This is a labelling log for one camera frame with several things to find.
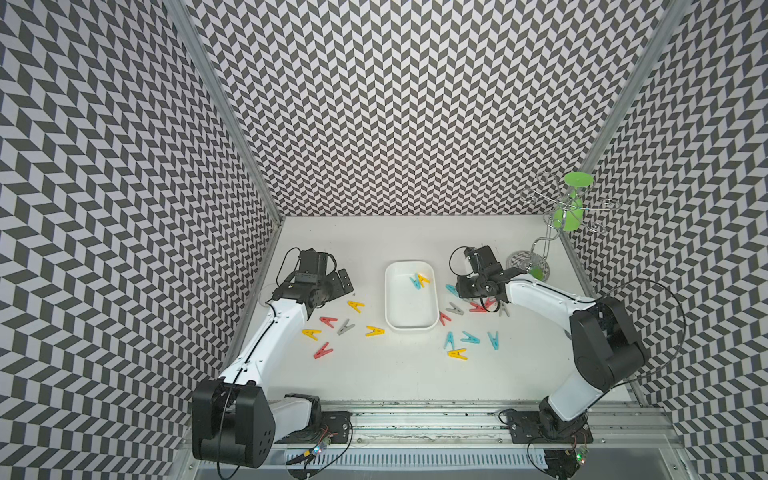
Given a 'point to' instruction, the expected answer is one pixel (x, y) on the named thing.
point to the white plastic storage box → (411, 295)
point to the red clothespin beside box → (442, 317)
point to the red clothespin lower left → (322, 351)
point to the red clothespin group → (482, 309)
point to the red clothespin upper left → (328, 321)
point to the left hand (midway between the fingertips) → (333, 287)
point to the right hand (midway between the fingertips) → (462, 290)
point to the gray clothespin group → (455, 309)
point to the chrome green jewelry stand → (572, 209)
